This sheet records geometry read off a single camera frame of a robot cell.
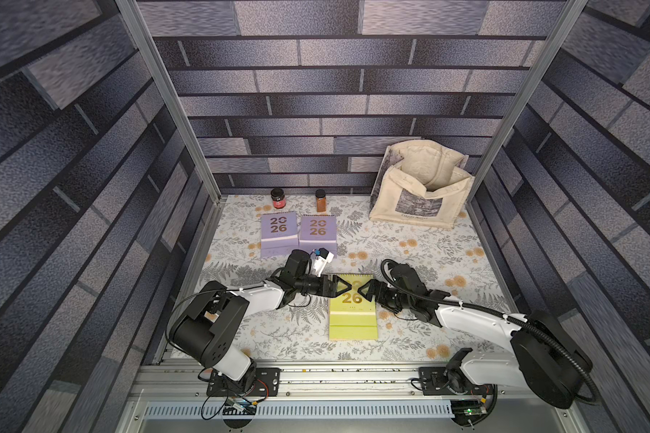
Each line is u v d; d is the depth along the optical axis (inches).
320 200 43.4
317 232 41.9
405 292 25.6
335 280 30.4
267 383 28.8
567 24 28.0
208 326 17.7
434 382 28.6
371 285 30.6
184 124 36.9
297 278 28.3
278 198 44.2
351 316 33.4
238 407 28.0
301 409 30.5
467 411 27.5
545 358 16.5
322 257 31.9
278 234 42.0
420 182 36.4
